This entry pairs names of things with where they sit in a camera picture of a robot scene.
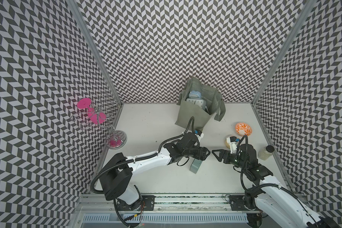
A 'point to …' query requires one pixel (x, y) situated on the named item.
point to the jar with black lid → (265, 152)
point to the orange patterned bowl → (242, 128)
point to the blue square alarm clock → (194, 94)
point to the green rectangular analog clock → (198, 102)
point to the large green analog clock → (195, 165)
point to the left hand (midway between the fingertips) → (204, 152)
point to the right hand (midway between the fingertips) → (216, 154)
